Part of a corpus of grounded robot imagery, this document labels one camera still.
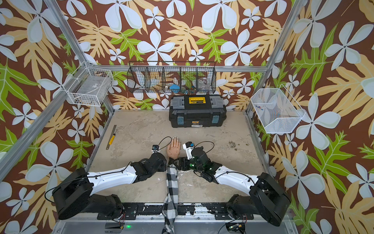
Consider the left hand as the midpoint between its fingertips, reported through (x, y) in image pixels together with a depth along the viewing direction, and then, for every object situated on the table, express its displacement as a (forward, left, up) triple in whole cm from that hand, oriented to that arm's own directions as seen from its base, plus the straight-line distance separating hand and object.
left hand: (164, 160), depth 88 cm
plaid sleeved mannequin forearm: (-24, -5, +1) cm, 25 cm away
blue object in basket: (+41, -5, +24) cm, 48 cm away
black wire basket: (+48, -4, +26) cm, 55 cm away
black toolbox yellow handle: (+29, -20, +14) cm, 38 cm away
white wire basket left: (+34, +44, +29) cm, 63 cm away
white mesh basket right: (+20, -65, +23) cm, 72 cm away
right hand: (-4, -7, +7) cm, 11 cm away
